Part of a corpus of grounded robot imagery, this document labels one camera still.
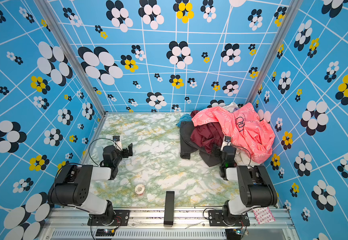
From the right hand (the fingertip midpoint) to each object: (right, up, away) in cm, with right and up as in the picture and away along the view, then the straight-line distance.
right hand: (224, 144), depth 93 cm
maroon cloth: (-11, +5, -5) cm, 13 cm away
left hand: (-63, +1, 0) cm, 63 cm away
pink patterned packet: (+14, -33, -20) cm, 41 cm away
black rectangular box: (-33, -27, -27) cm, 51 cm away
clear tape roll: (-50, -23, -13) cm, 57 cm away
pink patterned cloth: (+13, +9, -5) cm, 16 cm away
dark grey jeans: (-23, -2, +4) cm, 24 cm away
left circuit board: (-65, -41, -21) cm, 80 cm away
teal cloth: (-25, +18, +22) cm, 37 cm away
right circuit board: (-3, -40, -24) cm, 46 cm away
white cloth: (+12, +26, +22) cm, 36 cm away
